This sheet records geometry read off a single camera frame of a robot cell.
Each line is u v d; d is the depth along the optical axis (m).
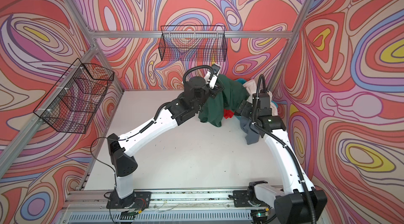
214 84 0.59
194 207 0.72
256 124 0.51
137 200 0.73
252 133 0.91
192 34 0.88
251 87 0.97
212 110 0.76
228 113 0.93
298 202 0.36
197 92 0.50
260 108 0.55
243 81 1.11
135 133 0.47
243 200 0.73
